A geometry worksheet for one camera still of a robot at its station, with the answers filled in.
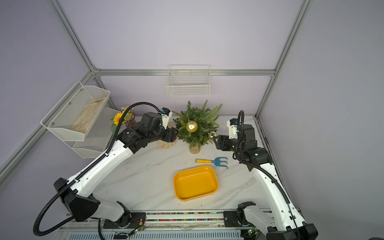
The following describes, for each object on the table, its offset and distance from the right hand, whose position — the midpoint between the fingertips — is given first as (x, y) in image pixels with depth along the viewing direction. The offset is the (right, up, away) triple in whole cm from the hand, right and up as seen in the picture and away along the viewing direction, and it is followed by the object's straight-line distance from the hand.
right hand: (220, 141), depth 74 cm
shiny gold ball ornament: (-5, +3, +2) cm, 6 cm away
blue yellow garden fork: (+1, -14, +19) cm, 24 cm away
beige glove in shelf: (-72, +9, +2) cm, 73 cm away
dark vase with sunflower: (-52, +12, +13) cm, 55 cm away
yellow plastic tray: (-13, -26, +12) cm, 31 cm away
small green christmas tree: (-7, +12, +2) cm, 14 cm away
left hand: (-25, +5, 0) cm, 25 cm away
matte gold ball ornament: (-14, +7, -6) cm, 17 cm away
